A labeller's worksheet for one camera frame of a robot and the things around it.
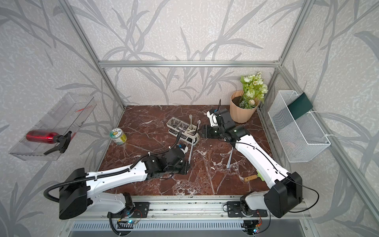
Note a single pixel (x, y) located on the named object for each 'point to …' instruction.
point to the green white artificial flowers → (253, 88)
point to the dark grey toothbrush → (190, 116)
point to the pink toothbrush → (199, 122)
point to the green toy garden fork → (248, 178)
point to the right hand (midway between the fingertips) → (201, 130)
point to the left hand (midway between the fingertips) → (192, 168)
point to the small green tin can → (118, 136)
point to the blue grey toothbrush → (229, 160)
